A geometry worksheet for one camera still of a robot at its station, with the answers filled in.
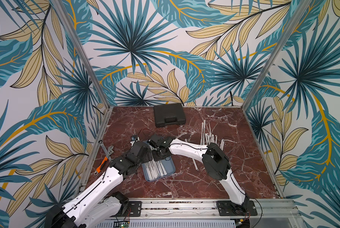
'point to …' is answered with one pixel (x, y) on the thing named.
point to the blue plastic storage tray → (168, 164)
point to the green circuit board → (124, 225)
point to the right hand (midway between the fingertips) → (156, 156)
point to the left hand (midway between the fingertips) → (143, 155)
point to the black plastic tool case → (167, 114)
